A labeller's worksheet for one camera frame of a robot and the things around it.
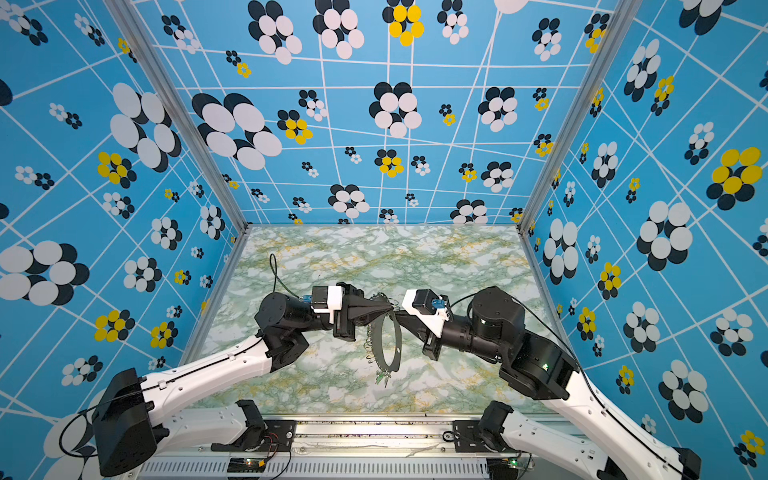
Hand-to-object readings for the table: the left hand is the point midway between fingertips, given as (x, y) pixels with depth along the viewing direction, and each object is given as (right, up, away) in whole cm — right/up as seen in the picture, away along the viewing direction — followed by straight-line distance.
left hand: (390, 308), depth 52 cm
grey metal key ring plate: (-3, -6, +9) cm, 11 cm away
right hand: (+1, -2, +4) cm, 4 cm away
